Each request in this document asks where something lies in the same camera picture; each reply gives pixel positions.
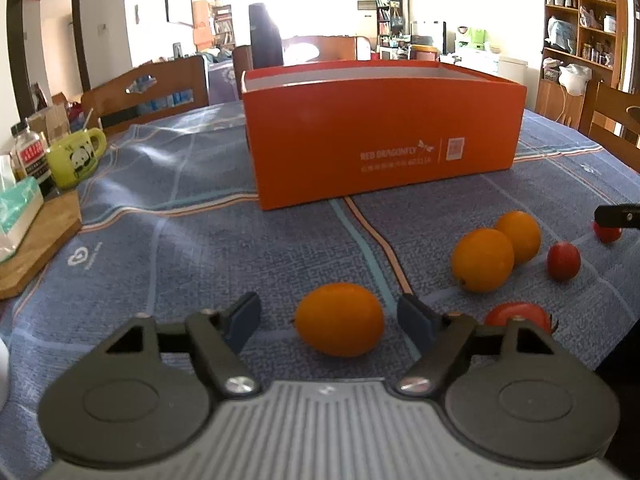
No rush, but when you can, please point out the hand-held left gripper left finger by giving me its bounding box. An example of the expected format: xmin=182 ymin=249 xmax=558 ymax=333
xmin=105 ymin=291 xmax=262 ymax=401

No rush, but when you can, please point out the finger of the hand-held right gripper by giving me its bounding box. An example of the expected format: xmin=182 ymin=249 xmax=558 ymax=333
xmin=594 ymin=203 xmax=640 ymax=229

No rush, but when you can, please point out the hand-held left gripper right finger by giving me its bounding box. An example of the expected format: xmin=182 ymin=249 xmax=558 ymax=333
xmin=394 ymin=294 xmax=551 ymax=397

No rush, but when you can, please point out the small red cherry tomato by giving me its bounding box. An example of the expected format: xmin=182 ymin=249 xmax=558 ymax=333
xmin=593 ymin=222 xmax=623 ymax=244
xmin=546 ymin=242 xmax=582 ymax=281

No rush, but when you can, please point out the orange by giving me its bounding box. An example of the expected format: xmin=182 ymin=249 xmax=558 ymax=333
xmin=451 ymin=228 xmax=516 ymax=294
xmin=292 ymin=282 xmax=386 ymax=358
xmin=495 ymin=211 xmax=542 ymax=265

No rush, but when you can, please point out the large red tomato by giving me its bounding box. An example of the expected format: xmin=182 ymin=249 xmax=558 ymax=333
xmin=484 ymin=302 xmax=556 ymax=333

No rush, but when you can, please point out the orange cardboard box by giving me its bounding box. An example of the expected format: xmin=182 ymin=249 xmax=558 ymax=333
xmin=241 ymin=60 xmax=527 ymax=212

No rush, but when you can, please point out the wooden slatted chair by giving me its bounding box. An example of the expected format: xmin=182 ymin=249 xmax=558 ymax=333
xmin=580 ymin=80 xmax=640 ymax=162

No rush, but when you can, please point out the blue patterned tablecloth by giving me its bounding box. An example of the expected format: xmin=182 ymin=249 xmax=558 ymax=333
xmin=0 ymin=102 xmax=640 ymax=466

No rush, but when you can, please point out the wooden bookshelf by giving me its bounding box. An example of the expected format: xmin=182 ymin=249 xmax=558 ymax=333
xmin=534 ymin=0 xmax=629 ymax=127

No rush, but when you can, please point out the white plastic bag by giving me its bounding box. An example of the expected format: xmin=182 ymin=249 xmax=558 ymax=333
xmin=558 ymin=63 xmax=593 ymax=96

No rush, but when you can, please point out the white chest freezer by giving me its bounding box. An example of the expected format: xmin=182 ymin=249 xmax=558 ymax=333
xmin=452 ymin=50 xmax=529 ymax=86

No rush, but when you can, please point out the wooden board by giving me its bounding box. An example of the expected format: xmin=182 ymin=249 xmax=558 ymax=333
xmin=0 ymin=189 xmax=83 ymax=301

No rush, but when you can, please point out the green panda mug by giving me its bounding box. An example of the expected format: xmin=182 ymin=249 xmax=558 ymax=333
xmin=46 ymin=128 xmax=108 ymax=191

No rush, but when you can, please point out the wooden chair with cutout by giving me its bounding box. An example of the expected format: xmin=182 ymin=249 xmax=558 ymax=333
xmin=81 ymin=55 xmax=210 ymax=137
xmin=232 ymin=35 xmax=372 ymax=74

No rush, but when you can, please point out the teal tissue box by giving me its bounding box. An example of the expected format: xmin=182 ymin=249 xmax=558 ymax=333
xmin=0 ymin=176 xmax=45 ymax=264

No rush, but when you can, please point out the black television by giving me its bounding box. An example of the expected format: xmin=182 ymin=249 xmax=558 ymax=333
xmin=411 ymin=21 xmax=447 ymax=54

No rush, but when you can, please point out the glass jar with red label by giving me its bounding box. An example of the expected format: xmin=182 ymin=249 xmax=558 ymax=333
xmin=11 ymin=122 xmax=54 ymax=197

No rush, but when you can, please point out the small brown cardboard box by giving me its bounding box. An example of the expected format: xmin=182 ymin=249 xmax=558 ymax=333
xmin=27 ymin=92 xmax=72 ymax=142

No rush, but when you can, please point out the tall dark bookshelf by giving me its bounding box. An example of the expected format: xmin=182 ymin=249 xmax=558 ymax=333
xmin=375 ymin=0 xmax=405 ymax=47

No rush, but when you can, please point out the beige standing air conditioner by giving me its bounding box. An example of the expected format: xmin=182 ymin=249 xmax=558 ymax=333
xmin=357 ymin=0 xmax=377 ymax=39

